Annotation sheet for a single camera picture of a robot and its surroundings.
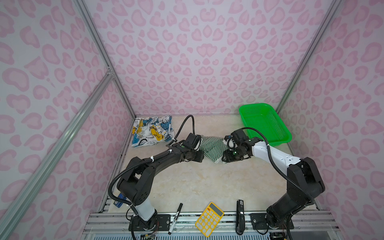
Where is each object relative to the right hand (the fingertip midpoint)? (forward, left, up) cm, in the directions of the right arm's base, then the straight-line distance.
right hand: (226, 157), depth 87 cm
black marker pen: (-30, +27, -7) cm, 41 cm away
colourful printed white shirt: (+23, +54, -6) cm, 59 cm away
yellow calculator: (-31, +10, -7) cm, 33 cm away
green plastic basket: (+39, -33, -8) cm, 52 cm away
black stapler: (-31, -5, -6) cm, 32 cm away
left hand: (+2, +14, -1) cm, 14 cm away
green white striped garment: (+9, +7, -6) cm, 13 cm away
